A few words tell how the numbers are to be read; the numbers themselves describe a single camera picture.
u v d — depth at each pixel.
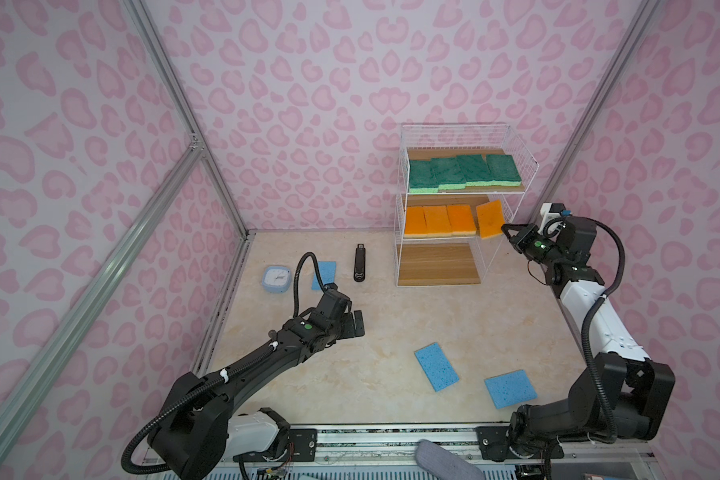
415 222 0.88
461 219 0.88
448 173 0.74
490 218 0.83
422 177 0.73
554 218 0.71
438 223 0.86
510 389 0.80
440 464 0.68
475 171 0.75
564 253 0.62
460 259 1.12
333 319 0.65
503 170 0.75
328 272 1.07
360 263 1.09
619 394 0.42
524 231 0.71
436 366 0.85
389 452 0.73
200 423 0.40
